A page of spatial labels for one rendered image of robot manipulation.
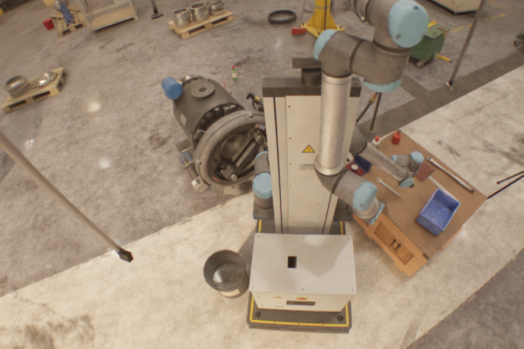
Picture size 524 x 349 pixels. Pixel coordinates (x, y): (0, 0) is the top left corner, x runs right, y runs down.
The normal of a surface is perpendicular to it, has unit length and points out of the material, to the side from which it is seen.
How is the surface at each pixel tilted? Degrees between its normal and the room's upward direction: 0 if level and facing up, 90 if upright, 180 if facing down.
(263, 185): 5
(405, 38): 82
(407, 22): 82
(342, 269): 0
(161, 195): 0
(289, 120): 90
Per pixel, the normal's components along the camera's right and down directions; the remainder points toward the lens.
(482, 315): -0.11, -0.65
